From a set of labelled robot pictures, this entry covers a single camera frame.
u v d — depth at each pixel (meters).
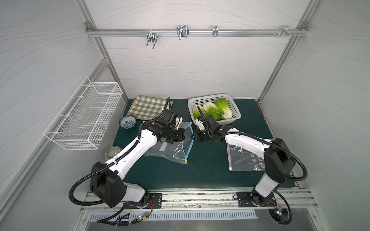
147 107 1.15
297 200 0.75
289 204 0.72
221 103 1.06
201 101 1.11
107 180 0.39
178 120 0.65
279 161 0.46
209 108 1.05
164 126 0.59
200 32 0.78
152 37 0.78
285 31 0.76
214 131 0.66
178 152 0.77
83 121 0.69
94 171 0.39
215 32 0.78
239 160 0.89
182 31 0.77
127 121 1.04
